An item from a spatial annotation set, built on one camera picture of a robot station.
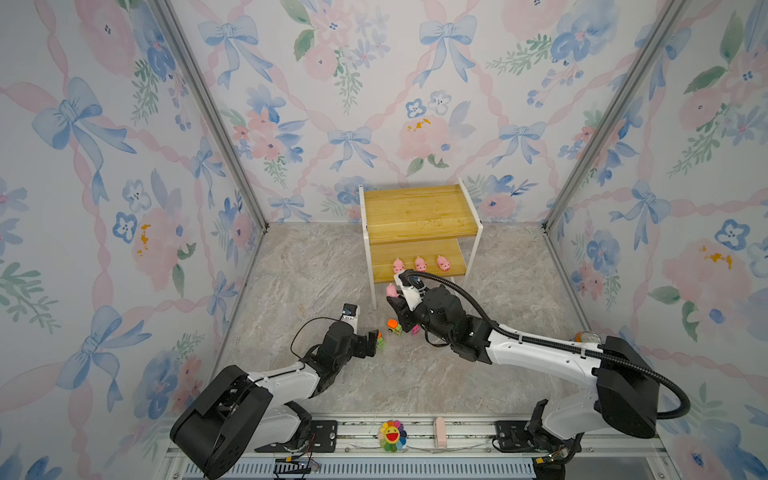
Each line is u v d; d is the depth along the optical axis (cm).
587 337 80
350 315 78
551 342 49
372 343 80
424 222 76
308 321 74
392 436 73
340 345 68
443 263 86
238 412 43
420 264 86
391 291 76
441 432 73
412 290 65
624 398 41
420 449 73
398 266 86
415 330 70
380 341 88
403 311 68
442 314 58
